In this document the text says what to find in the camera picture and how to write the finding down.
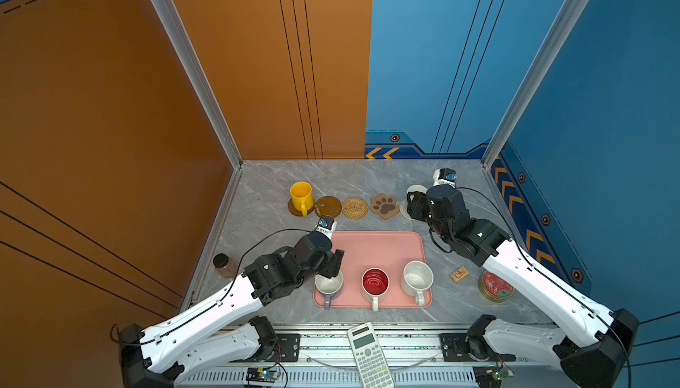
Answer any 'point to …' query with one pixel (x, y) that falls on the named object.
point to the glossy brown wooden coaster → (328, 205)
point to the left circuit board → (262, 375)
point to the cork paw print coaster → (384, 205)
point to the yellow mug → (302, 197)
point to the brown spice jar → (225, 266)
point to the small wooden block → (459, 274)
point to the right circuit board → (490, 376)
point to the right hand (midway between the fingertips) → (411, 197)
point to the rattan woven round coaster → (355, 208)
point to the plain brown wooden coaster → (297, 213)
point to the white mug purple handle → (328, 286)
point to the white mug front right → (417, 277)
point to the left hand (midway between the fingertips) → (335, 248)
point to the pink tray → (390, 251)
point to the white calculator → (372, 365)
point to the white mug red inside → (374, 284)
